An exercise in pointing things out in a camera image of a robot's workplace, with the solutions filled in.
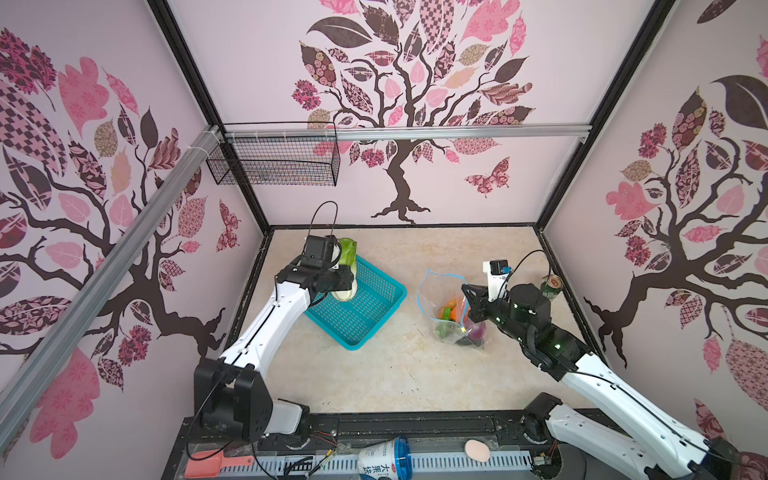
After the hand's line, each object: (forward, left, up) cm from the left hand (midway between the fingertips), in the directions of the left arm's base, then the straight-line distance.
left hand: (345, 280), depth 83 cm
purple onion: (-12, -37, -7) cm, 39 cm away
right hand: (-7, -32, +9) cm, 34 cm away
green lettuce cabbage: (+2, -1, +8) cm, 8 cm away
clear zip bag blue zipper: (-4, -28, -3) cm, 28 cm away
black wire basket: (+39, +23, +16) cm, 48 cm away
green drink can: (+2, -63, -6) cm, 63 cm away
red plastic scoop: (-42, +28, -14) cm, 53 cm away
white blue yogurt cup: (-41, -12, -9) cm, 44 cm away
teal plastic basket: (-5, -2, -18) cm, 18 cm away
